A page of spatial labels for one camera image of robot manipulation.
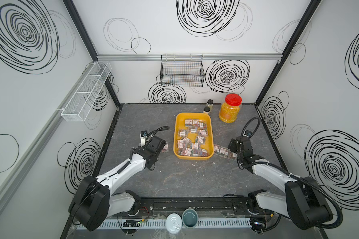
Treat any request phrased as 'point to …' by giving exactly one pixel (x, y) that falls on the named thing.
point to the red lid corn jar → (229, 110)
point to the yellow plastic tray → (180, 124)
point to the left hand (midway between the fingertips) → (143, 148)
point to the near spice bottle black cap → (206, 109)
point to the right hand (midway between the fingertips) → (237, 143)
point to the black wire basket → (182, 70)
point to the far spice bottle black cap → (210, 101)
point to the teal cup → (190, 218)
